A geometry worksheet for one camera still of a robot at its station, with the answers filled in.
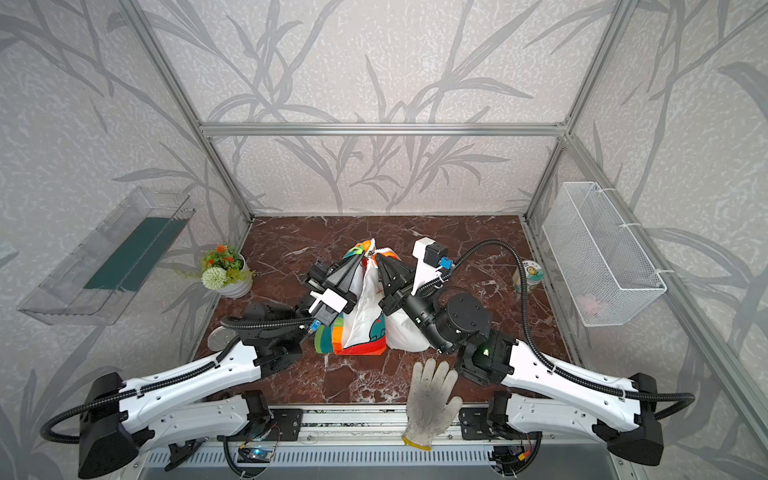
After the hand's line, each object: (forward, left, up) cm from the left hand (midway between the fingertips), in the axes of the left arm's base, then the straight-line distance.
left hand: (357, 240), depth 51 cm
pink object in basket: (+2, -54, -27) cm, 60 cm away
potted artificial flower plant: (+16, +45, -35) cm, 59 cm away
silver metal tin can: (-2, +43, -42) cm, 60 cm away
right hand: (+1, -4, -3) cm, 5 cm away
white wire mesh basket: (0, -50, -12) cm, 51 cm away
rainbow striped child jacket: (-9, -1, -18) cm, 20 cm away
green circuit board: (-28, +27, -48) cm, 62 cm away
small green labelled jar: (+18, -50, -40) cm, 66 cm away
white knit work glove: (-17, -16, -47) cm, 52 cm away
